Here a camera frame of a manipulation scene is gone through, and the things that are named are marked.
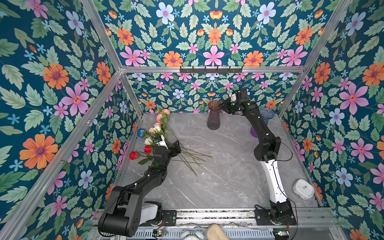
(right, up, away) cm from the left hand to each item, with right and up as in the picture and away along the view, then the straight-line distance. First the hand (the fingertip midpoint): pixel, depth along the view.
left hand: (174, 141), depth 88 cm
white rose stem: (+9, -7, +11) cm, 16 cm away
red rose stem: (-26, -9, +5) cm, 28 cm away
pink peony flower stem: (-14, +15, +24) cm, 31 cm away
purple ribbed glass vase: (+59, +17, +8) cm, 62 cm away
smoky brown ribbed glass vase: (+26, +14, +31) cm, 42 cm away
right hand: (+32, +25, +10) cm, 41 cm away
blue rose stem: (-26, +5, +14) cm, 30 cm away
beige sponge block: (+23, -39, -21) cm, 50 cm away
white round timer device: (+72, -25, -8) cm, 77 cm away
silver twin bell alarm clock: (+12, -42, -18) cm, 47 cm away
